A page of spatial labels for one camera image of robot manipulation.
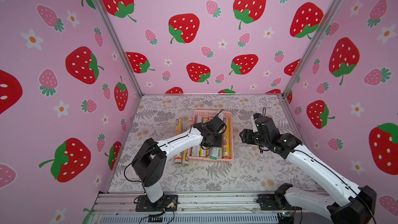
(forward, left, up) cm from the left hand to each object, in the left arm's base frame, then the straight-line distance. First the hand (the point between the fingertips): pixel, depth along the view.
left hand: (221, 142), depth 85 cm
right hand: (+1, -14, +9) cm, 17 cm away
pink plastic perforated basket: (-4, -2, -6) cm, 7 cm away
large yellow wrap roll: (-6, +25, -6) cm, 26 cm away
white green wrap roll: (-7, +3, +2) cm, 8 cm away
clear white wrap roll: (-3, +15, -5) cm, 16 cm away
